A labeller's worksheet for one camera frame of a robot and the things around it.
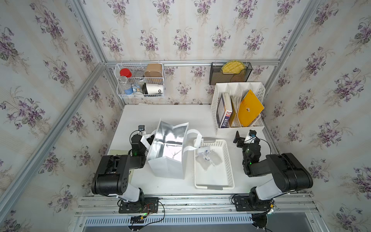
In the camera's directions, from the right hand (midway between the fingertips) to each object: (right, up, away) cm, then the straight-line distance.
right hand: (247, 133), depth 89 cm
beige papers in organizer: (-7, +21, +2) cm, 22 cm away
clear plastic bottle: (-78, +29, +2) cm, 83 cm away
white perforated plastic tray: (-18, -25, -6) cm, 32 cm away
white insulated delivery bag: (-51, -8, +7) cm, 52 cm away
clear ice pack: (-26, -15, 0) cm, 30 cm away
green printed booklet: (-86, -13, +4) cm, 87 cm away
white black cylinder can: (-63, +29, +4) cm, 70 cm away
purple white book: (-15, +14, -3) cm, 21 cm away
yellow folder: (+6, +16, +8) cm, 19 cm away
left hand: (-63, -1, +4) cm, 63 cm away
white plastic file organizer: (+13, +29, +11) cm, 34 cm away
